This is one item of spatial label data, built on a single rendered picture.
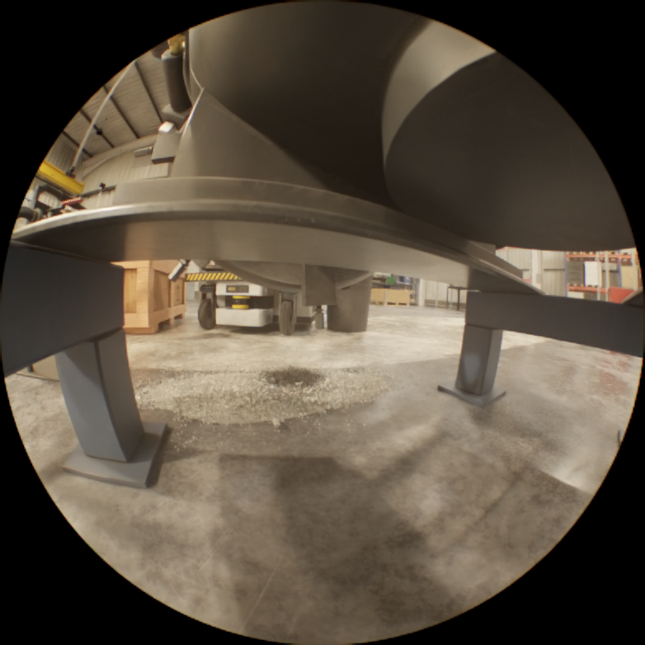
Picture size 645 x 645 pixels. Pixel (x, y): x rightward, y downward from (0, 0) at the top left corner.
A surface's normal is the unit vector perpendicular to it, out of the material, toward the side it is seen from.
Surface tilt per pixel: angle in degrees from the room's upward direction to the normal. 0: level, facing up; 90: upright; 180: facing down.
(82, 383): 90
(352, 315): 93
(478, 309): 90
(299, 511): 0
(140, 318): 90
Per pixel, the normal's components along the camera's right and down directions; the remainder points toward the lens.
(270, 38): -0.58, 0.80
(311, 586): 0.04, -0.99
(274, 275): 0.38, 0.13
